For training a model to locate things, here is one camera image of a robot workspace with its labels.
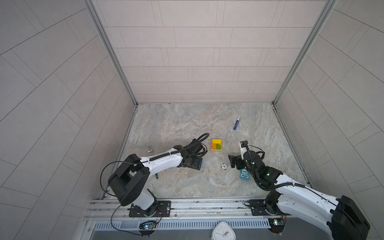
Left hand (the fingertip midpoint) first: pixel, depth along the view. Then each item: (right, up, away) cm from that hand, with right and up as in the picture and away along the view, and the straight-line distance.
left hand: (198, 162), depth 86 cm
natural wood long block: (+11, +6, +5) cm, 14 cm away
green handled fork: (-30, +6, +5) cm, 31 cm away
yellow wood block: (+12, +11, +5) cm, 17 cm away
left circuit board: (-22, -20, -22) cm, 37 cm away
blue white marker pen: (+27, +22, +19) cm, 40 cm away
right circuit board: (+37, -23, -18) cm, 47 cm away
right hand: (+21, +5, -3) cm, 21 cm away
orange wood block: (+10, +8, +5) cm, 14 cm away
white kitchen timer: (+11, -23, -22) cm, 34 cm away
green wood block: (+13, +8, +5) cm, 16 cm away
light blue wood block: (+3, +3, -9) cm, 9 cm away
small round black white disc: (+15, -2, -1) cm, 15 cm away
